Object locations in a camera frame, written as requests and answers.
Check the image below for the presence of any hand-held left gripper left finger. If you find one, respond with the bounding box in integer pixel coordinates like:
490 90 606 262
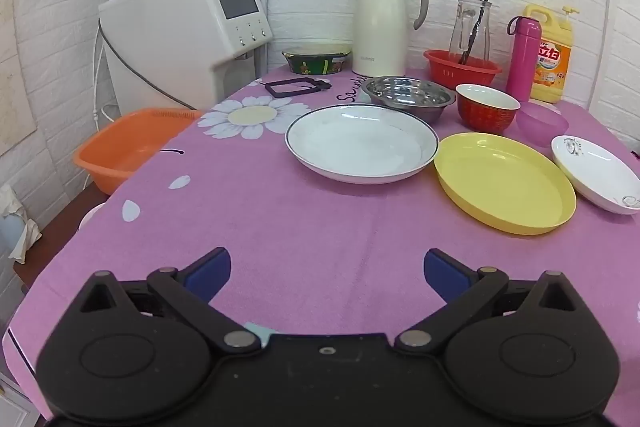
75 247 261 353

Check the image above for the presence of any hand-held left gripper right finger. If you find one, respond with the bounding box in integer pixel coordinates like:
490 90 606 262
395 248 581 352

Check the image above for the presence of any yellow plastic plate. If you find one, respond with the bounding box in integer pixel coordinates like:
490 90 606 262
433 132 577 236

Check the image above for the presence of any large white plate dark rim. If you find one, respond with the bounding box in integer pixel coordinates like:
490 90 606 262
285 104 440 185

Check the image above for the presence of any small white printed plate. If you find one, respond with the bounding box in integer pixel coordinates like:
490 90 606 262
551 135 640 215

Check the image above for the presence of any stainless steel bowl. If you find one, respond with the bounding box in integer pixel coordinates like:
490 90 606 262
361 76 457 125

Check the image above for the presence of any pink floral tablecloth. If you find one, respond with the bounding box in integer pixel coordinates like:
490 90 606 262
0 74 640 425

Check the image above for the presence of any orange plastic basin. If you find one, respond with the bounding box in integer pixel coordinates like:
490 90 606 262
74 108 203 195

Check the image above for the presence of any red bowl white inside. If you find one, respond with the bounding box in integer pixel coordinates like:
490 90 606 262
455 83 522 132

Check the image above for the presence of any purple plastic bowl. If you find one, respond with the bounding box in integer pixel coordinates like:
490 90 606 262
516 103 570 148

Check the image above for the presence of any crumpled white cloth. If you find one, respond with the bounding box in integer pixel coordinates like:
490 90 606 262
0 184 43 265

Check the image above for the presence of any red plastic basket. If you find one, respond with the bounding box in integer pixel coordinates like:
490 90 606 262
423 49 502 88

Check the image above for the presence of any pink water bottle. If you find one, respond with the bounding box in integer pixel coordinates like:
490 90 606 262
505 16 542 102

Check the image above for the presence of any yellow detergent bottle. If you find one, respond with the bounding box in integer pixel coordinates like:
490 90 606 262
523 4 581 102

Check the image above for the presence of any green instant noodle bowl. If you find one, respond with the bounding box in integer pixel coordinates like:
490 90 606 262
281 44 353 76

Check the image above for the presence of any white water dispenser with screen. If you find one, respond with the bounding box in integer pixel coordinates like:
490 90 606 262
98 0 274 110

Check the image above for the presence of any black straw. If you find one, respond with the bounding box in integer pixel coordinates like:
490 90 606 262
459 0 492 65

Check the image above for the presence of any glass carafe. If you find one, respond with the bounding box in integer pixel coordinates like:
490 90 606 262
448 0 493 65

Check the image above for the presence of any cream thermos jug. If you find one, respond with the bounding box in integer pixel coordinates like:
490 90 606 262
351 0 430 78

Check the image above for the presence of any black rectangular frame clip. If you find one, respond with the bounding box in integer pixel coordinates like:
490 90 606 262
264 77 332 98

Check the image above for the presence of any white power cable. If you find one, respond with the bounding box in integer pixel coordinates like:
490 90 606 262
91 41 120 124

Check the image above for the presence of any grey cable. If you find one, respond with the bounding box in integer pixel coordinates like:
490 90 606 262
97 19 201 110

